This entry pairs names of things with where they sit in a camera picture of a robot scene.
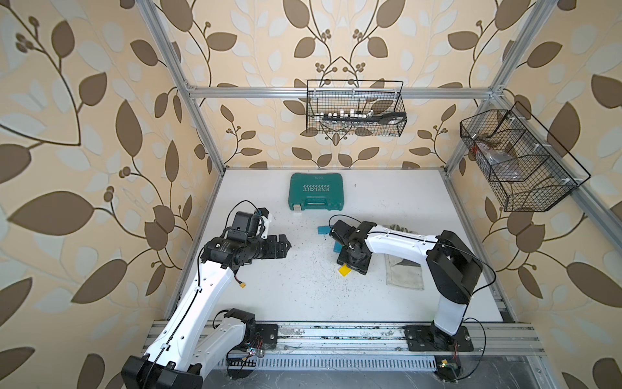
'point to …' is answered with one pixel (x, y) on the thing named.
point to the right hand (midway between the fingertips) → (345, 266)
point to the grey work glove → (401, 272)
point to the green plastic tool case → (316, 191)
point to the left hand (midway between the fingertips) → (278, 244)
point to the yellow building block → (344, 270)
